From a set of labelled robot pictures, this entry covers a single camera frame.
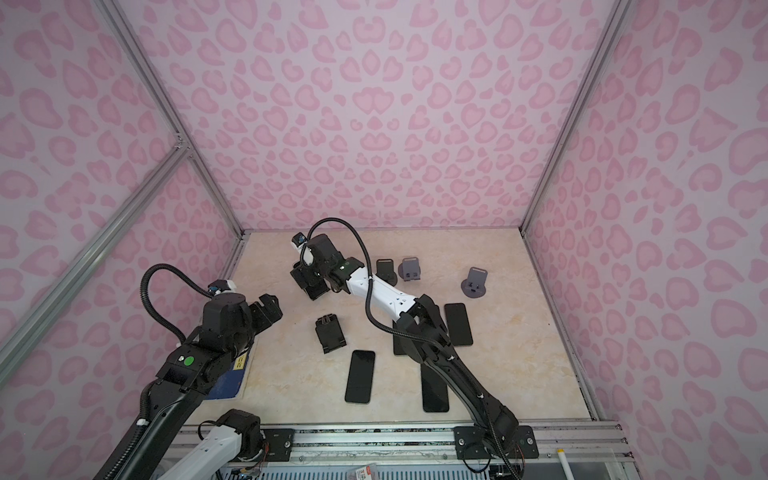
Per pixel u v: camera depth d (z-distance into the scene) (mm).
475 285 982
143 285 482
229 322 544
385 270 1004
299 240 819
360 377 841
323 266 752
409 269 1036
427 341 579
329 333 870
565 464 701
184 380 474
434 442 750
